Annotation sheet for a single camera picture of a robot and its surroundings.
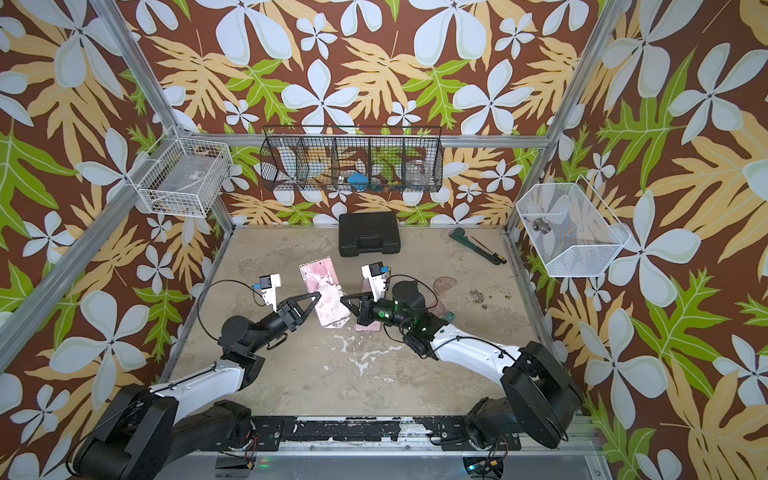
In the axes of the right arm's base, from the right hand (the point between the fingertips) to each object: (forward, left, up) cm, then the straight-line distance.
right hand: (340, 301), depth 74 cm
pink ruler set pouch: (+4, -8, -22) cm, 24 cm away
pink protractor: (+21, -32, -23) cm, 45 cm away
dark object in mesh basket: (+23, -56, +4) cm, 61 cm away
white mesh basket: (+19, -64, +5) cm, 67 cm away
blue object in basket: (+40, -3, +7) cm, 41 cm away
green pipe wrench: (+45, -42, -22) cm, 65 cm away
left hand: (0, +4, +2) cm, 5 cm away
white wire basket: (+35, +48, +13) cm, 61 cm away
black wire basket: (+50, -1, +9) cm, 50 cm away
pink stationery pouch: (+4, +5, +4) cm, 8 cm away
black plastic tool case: (+39, -5, -16) cm, 43 cm away
